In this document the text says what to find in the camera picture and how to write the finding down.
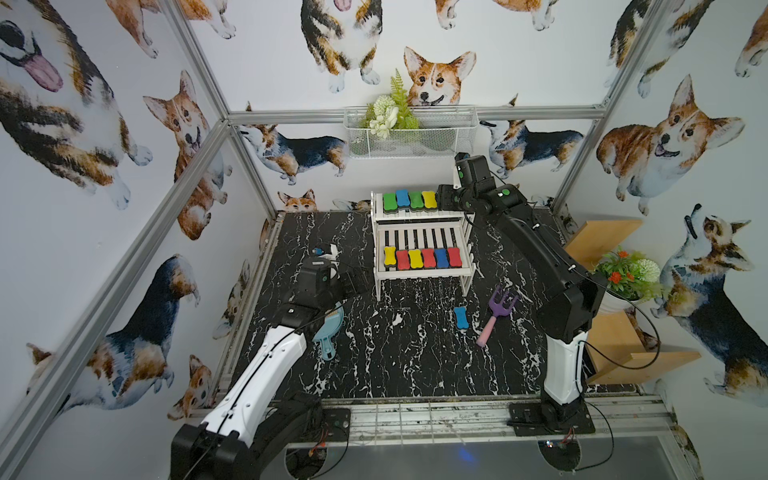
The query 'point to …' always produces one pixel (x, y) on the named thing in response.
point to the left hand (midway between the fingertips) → (355, 266)
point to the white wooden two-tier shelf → (413, 240)
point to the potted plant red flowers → (630, 277)
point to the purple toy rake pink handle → (498, 308)
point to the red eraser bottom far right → (455, 257)
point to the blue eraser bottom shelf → (441, 258)
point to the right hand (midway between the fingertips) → (455, 185)
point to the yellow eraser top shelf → (429, 199)
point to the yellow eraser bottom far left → (390, 256)
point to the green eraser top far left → (389, 201)
